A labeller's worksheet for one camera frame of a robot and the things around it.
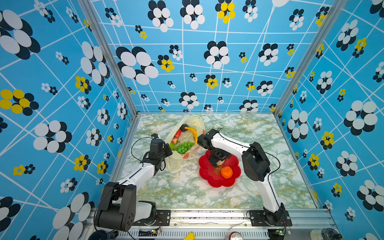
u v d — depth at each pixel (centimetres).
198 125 100
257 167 55
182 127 105
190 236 69
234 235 60
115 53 87
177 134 101
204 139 70
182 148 95
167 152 81
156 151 68
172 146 96
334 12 69
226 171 84
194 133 104
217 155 71
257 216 74
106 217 41
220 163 88
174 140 99
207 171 89
